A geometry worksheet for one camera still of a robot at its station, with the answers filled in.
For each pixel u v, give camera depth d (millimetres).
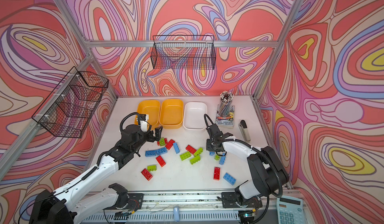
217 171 819
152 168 823
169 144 925
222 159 879
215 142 650
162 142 917
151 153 885
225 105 964
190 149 907
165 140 911
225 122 1015
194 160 860
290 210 689
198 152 881
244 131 959
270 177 424
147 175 811
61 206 389
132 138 593
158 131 719
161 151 894
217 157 863
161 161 858
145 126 690
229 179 795
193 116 1107
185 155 881
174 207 713
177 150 898
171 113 1046
